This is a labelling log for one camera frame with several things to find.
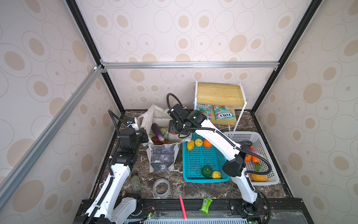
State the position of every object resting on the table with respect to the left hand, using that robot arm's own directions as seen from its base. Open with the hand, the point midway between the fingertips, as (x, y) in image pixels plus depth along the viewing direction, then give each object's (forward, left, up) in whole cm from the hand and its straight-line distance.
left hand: (146, 126), depth 77 cm
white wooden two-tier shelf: (+21, -41, +5) cm, 46 cm away
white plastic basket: (-11, -65, -25) cm, 71 cm away
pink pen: (-36, -20, -24) cm, 48 cm away
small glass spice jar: (-24, +7, -22) cm, 33 cm away
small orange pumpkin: (-9, -61, -22) cm, 66 cm away
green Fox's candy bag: (+18, -47, -9) cm, 51 cm away
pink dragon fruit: (0, -3, -16) cm, 16 cm away
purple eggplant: (+7, -3, -14) cm, 16 cm away
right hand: (0, -14, -3) cm, 14 cm away
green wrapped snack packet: (-35, -32, -23) cm, 53 cm away
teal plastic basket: (-11, -33, -25) cm, 43 cm away
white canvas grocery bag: (-13, -10, +1) cm, 17 cm away
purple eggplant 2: (-2, -67, -24) cm, 71 cm away
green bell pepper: (-18, -34, -20) cm, 44 cm away
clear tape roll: (-30, -10, -23) cm, 39 cm away
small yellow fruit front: (-20, -39, -20) cm, 48 cm away
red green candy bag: (+20, -36, -7) cm, 41 cm away
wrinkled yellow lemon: (0, -25, -22) cm, 34 cm away
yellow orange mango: (-21, -64, -20) cm, 70 cm away
